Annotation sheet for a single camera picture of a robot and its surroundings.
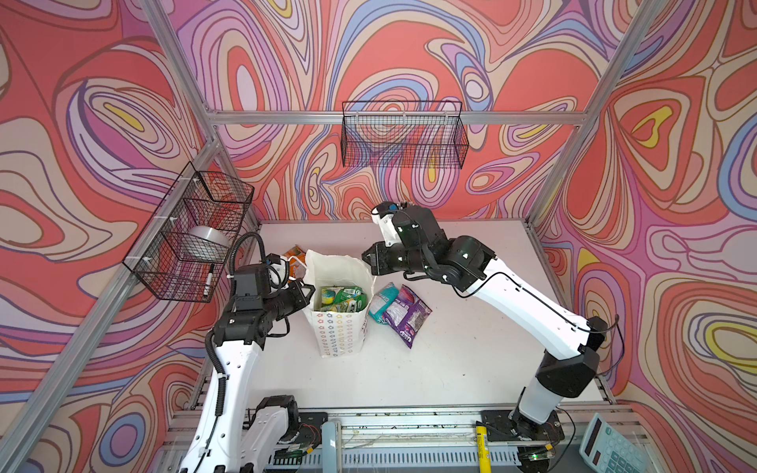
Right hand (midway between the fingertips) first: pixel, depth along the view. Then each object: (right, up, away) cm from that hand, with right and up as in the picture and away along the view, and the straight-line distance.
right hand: (365, 263), depth 66 cm
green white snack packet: (-5, -12, +18) cm, 22 cm away
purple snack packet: (+12, -17, +23) cm, 31 cm away
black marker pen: (-40, -5, +7) cm, 40 cm away
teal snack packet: (+4, -14, +27) cm, 31 cm away
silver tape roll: (-39, +4, +5) cm, 39 cm away
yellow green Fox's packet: (-13, -11, +22) cm, 28 cm away
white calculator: (+58, -45, +3) cm, 73 cm away
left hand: (-13, -6, +8) cm, 17 cm away
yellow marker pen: (+28, -46, +3) cm, 54 cm away
